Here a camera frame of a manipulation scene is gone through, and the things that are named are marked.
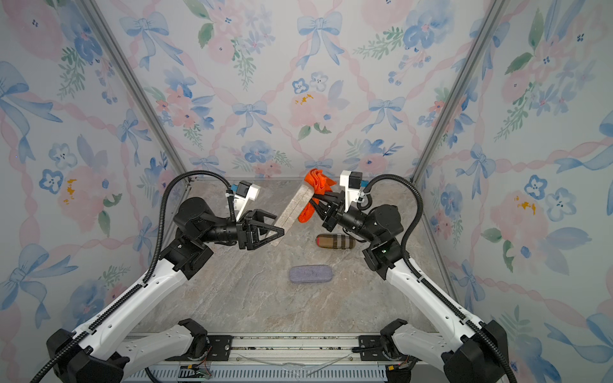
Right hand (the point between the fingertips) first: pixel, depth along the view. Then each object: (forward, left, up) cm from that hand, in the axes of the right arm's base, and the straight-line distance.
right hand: (309, 194), depth 59 cm
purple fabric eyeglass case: (-4, 0, -39) cm, 39 cm away
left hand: (-8, +6, -3) cm, 11 cm away
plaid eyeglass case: (+10, -9, -39) cm, 42 cm away
